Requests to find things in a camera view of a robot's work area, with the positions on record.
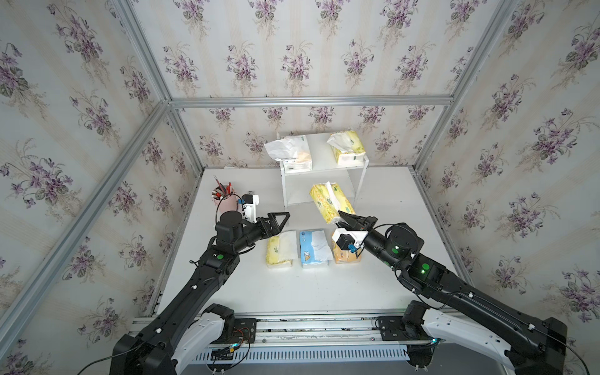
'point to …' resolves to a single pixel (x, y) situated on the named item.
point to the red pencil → (220, 185)
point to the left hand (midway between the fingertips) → (284, 220)
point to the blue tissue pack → (314, 248)
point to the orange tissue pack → (344, 255)
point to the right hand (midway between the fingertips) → (344, 209)
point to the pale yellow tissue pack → (282, 249)
